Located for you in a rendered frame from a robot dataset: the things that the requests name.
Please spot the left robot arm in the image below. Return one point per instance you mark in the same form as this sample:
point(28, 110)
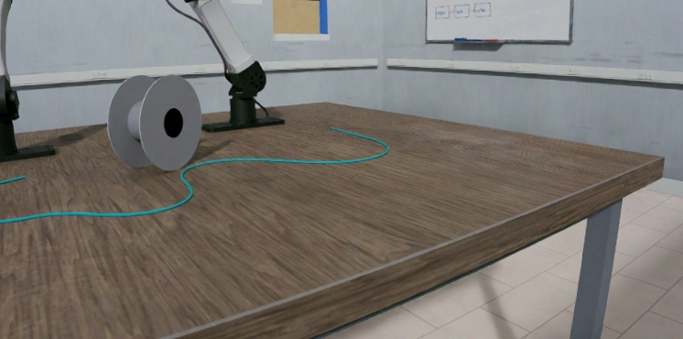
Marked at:
point(245, 73)

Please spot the grey cable reel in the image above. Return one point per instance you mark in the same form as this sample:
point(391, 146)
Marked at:
point(160, 125)

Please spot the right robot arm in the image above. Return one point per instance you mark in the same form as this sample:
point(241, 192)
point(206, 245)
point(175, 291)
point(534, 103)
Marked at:
point(9, 104)

